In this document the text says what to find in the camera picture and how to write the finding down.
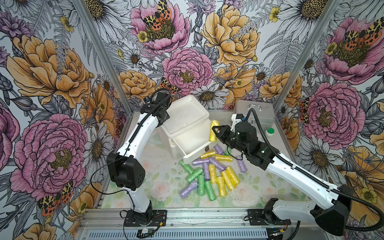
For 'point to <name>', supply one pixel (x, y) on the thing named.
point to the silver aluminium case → (265, 112)
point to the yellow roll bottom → (222, 188)
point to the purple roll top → (218, 149)
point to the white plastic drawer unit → (188, 129)
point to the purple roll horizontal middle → (201, 161)
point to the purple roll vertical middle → (206, 171)
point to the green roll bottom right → (210, 190)
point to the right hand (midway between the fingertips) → (211, 131)
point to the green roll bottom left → (201, 185)
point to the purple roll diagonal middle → (217, 165)
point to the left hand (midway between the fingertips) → (158, 122)
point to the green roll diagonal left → (193, 176)
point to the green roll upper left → (188, 168)
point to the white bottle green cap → (269, 132)
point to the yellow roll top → (213, 136)
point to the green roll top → (226, 152)
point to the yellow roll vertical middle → (213, 174)
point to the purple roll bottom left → (192, 186)
